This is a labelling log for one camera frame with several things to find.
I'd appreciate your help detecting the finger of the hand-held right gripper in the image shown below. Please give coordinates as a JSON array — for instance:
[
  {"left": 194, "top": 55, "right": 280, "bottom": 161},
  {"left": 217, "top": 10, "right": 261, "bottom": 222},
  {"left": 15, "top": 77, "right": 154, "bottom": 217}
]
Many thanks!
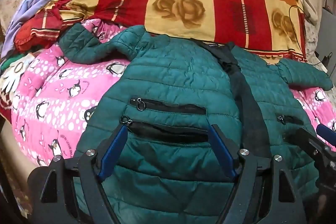
[
  {"left": 295, "top": 128, "right": 336, "bottom": 178},
  {"left": 316, "top": 123, "right": 336, "bottom": 148}
]

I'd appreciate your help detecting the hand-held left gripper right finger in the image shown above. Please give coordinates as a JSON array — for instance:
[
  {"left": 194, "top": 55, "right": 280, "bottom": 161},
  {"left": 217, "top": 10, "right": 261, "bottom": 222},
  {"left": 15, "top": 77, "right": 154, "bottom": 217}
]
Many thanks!
[{"left": 207, "top": 124, "right": 298, "bottom": 224}]

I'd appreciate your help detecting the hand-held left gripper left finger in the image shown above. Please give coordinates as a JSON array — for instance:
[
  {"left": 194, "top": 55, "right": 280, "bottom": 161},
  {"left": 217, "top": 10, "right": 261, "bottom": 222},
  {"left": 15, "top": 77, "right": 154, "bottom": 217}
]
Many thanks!
[{"left": 39, "top": 124, "right": 129, "bottom": 224}]

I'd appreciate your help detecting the green puffer jacket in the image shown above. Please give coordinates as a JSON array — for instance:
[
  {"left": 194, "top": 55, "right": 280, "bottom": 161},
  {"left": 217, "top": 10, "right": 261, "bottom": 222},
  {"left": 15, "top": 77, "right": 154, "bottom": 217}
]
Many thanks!
[{"left": 58, "top": 23, "right": 334, "bottom": 224}]

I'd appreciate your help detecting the pink penguin blanket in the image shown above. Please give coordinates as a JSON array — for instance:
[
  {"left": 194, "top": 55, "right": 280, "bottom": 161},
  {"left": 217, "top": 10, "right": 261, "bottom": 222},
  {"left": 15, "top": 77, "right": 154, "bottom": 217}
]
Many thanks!
[{"left": 10, "top": 18, "right": 336, "bottom": 169}]

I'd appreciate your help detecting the white patterned red cloth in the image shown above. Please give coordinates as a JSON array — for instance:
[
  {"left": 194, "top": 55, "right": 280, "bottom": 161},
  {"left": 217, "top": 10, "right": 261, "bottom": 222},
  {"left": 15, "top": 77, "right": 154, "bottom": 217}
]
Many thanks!
[{"left": 0, "top": 53, "right": 34, "bottom": 119}]

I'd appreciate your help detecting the green cloth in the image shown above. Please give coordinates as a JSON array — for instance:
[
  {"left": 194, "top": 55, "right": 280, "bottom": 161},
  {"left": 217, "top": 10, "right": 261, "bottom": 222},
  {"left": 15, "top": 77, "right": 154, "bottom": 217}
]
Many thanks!
[{"left": 0, "top": 55, "right": 19, "bottom": 70}]

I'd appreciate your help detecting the red frilled cloth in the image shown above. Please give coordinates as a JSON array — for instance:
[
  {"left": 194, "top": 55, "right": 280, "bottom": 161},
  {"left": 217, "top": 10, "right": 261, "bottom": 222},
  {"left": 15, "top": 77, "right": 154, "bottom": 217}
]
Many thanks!
[{"left": 14, "top": 0, "right": 76, "bottom": 52}]

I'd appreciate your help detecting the lavender cloth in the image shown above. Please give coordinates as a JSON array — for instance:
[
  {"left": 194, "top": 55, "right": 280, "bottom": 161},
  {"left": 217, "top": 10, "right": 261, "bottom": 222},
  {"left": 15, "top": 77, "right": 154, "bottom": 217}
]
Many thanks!
[{"left": 1, "top": 0, "right": 71, "bottom": 56}]

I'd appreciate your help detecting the black cable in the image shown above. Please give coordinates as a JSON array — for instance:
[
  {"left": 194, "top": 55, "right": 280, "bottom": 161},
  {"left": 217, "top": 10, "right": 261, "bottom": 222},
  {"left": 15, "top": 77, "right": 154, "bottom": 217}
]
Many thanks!
[{"left": 288, "top": 5, "right": 329, "bottom": 66}]

